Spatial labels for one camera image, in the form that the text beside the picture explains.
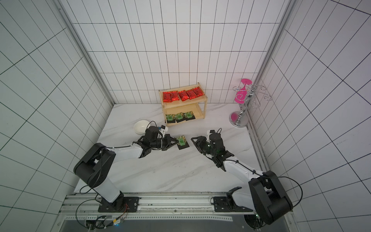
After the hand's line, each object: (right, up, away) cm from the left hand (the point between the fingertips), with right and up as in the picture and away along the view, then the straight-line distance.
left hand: (177, 143), depth 87 cm
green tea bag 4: (+8, +17, +23) cm, 30 cm away
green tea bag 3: (0, +16, +23) cm, 28 cm away
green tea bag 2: (-7, +16, +22) cm, 28 cm away
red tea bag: (-8, +30, +7) cm, 32 cm away
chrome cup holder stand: (+46, +15, +20) cm, 53 cm away
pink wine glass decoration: (+39, +29, -2) cm, 48 cm away
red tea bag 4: (+9, +32, +8) cm, 34 cm away
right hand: (+6, +2, -4) cm, 7 cm away
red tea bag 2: (-3, +30, +6) cm, 31 cm away
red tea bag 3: (+4, +31, +8) cm, 32 cm away
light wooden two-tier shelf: (+4, +25, +5) cm, 26 cm away
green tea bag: (+3, +2, +2) cm, 4 cm away
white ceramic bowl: (-28, +9, +14) cm, 32 cm away
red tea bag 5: (+14, +34, +10) cm, 38 cm away
